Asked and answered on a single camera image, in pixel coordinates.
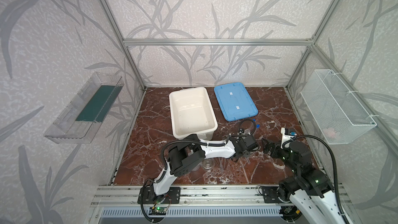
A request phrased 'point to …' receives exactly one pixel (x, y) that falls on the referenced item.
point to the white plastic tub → (192, 113)
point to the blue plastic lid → (235, 101)
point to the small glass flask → (208, 164)
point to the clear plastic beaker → (197, 167)
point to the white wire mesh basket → (340, 115)
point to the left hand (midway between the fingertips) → (247, 147)
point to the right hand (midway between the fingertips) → (269, 135)
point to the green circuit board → (157, 211)
